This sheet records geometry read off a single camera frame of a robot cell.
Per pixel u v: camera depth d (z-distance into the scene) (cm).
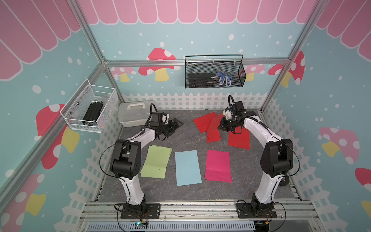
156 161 93
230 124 79
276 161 50
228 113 87
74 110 68
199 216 74
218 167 90
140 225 73
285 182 82
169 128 85
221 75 88
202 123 113
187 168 89
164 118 89
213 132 107
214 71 93
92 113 70
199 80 86
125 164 50
